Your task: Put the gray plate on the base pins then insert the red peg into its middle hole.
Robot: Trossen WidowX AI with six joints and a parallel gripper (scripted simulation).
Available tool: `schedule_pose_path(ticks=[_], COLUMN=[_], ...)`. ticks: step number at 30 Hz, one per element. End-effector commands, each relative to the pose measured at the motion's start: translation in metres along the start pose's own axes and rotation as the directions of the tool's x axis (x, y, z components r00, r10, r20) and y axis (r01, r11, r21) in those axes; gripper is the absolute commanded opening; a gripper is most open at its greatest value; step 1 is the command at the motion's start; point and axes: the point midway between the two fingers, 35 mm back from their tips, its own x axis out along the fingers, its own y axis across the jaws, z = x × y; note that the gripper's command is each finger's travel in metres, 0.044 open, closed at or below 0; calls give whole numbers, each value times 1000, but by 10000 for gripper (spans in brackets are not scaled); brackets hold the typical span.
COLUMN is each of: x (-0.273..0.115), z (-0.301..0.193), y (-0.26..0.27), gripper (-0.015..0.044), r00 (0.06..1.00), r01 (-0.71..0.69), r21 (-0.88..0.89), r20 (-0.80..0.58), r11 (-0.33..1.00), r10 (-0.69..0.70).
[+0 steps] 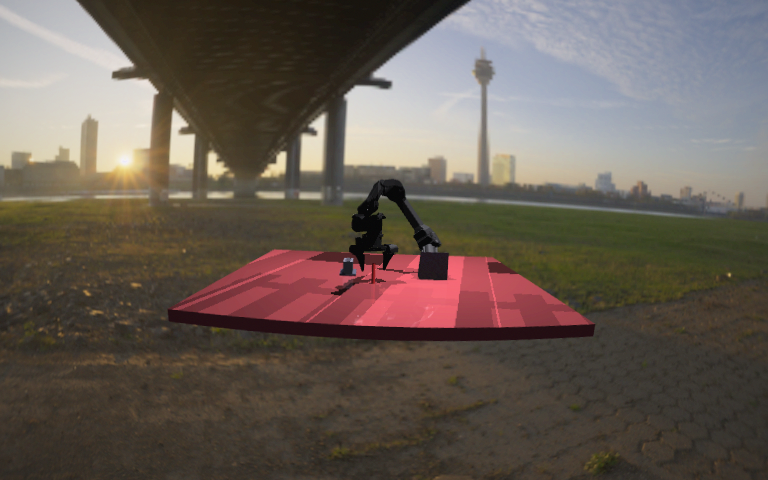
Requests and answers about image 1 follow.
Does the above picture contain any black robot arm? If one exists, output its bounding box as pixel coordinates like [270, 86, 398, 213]
[351, 179, 441, 253]

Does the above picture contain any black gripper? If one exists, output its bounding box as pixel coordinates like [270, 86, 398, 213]
[349, 231, 398, 272]

